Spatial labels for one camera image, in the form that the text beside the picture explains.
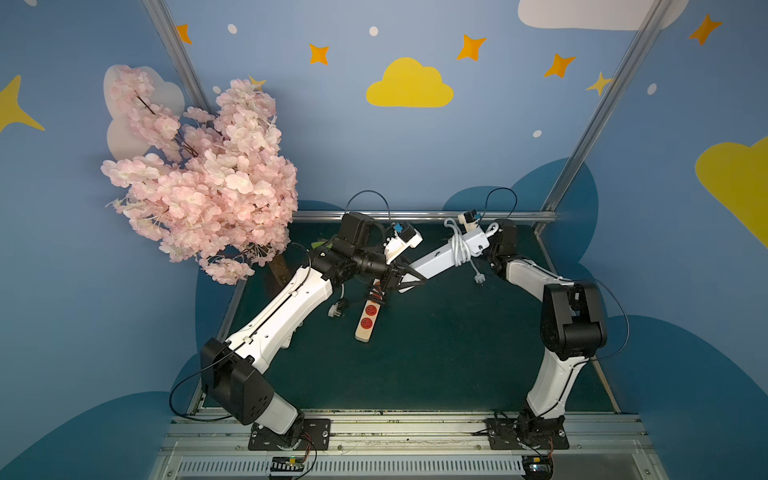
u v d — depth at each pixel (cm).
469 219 84
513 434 74
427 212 157
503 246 78
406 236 60
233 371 40
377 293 96
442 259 64
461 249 61
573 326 52
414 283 65
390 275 60
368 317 92
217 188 49
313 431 75
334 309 95
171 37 72
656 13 69
